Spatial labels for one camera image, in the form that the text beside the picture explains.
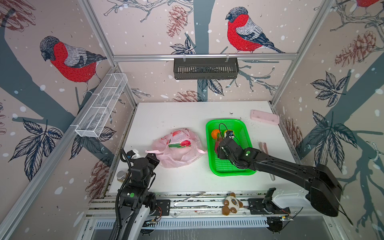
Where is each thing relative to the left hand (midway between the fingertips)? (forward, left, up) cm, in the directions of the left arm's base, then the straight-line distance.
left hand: (155, 151), depth 75 cm
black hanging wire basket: (+58, -29, +12) cm, 66 cm away
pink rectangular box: (+35, -74, -14) cm, 82 cm away
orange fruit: (+17, -33, -10) cm, 39 cm away
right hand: (+4, -35, -7) cm, 36 cm away
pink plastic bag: (+10, -9, -15) cm, 20 cm away
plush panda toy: (-22, -39, -14) cm, 47 cm away
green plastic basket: (+21, -52, -11) cm, 57 cm away
